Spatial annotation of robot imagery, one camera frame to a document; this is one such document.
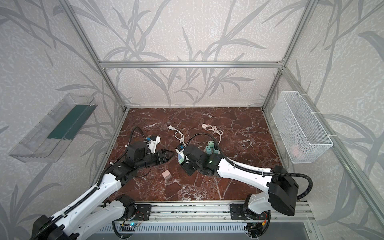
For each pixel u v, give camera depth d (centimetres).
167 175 85
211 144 91
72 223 41
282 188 40
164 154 68
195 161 57
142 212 73
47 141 64
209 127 108
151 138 71
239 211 72
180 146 67
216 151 88
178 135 105
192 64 97
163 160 67
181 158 67
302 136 62
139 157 60
